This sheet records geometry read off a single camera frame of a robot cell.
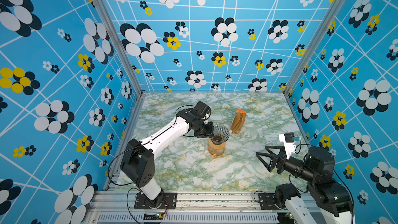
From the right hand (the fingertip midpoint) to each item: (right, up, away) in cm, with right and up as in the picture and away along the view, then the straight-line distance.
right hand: (262, 151), depth 63 cm
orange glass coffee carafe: (-18, -5, +20) cm, 27 cm away
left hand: (-18, +4, +17) cm, 25 cm away
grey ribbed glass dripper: (-15, +3, +19) cm, 25 cm away
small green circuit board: (-45, -32, +7) cm, 56 cm away
